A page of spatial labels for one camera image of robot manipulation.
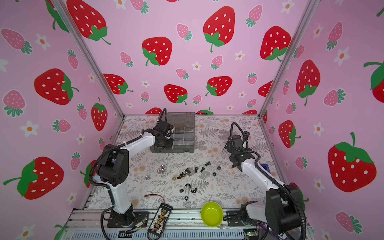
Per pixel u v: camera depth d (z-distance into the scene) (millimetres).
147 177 881
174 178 878
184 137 1013
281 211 408
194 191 833
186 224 731
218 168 926
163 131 782
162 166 927
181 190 833
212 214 749
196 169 906
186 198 815
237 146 661
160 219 726
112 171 506
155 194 821
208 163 932
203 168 921
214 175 900
